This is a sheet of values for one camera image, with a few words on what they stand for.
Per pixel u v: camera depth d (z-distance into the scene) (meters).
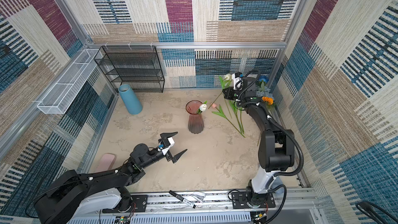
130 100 0.97
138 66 1.08
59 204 0.42
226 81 0.94
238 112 1.08
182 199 0.74
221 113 1.06
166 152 0.68
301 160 0.41
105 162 0.83
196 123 0.99
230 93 0.79
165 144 0.63
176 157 0.72
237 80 0.80
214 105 1.08
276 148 0.47
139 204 0.73
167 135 0.74
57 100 0.70
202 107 0.74
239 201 0.73
